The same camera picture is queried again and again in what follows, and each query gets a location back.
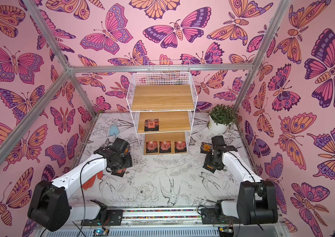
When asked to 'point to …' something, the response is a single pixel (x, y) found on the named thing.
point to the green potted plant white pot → (221, 117)
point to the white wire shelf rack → (163, 78)
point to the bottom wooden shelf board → (171, 137)
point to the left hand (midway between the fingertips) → (129, 162)
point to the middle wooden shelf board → (168, 121)
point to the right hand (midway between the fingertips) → (208, 163)
